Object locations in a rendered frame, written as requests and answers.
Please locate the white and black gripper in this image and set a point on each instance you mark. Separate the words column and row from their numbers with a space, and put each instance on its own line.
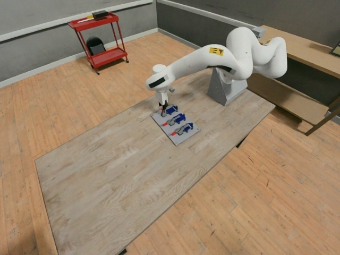
column 162, row 99

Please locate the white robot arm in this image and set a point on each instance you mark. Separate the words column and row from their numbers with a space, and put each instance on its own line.
column 233, row 62

